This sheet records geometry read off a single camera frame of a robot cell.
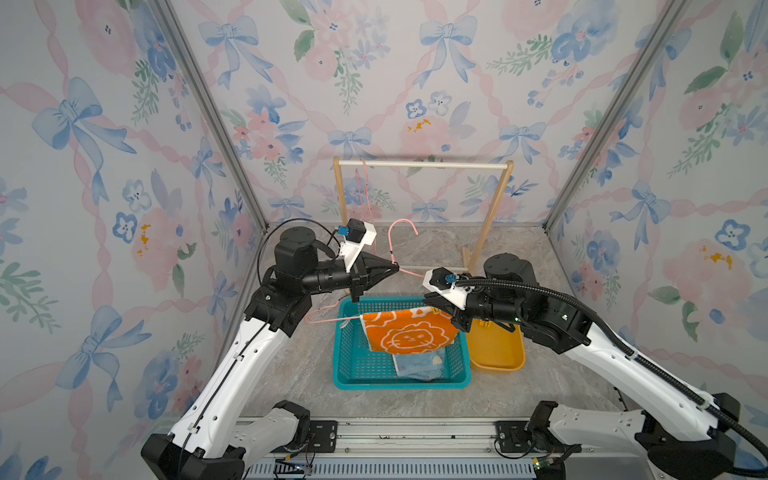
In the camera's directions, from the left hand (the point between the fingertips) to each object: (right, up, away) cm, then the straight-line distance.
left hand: (395, 267), depth 59 cm
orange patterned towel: (+3, -16, +13) cm, 21 cm away
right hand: (+8, -5, +5) cm, 10 cm away
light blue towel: (+9, -28, +23) cm, 37 cm away
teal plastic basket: (-11, -30, +27) cm, 41 cm away
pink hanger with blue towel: (-12, +26, +54) cm, 61 cm away
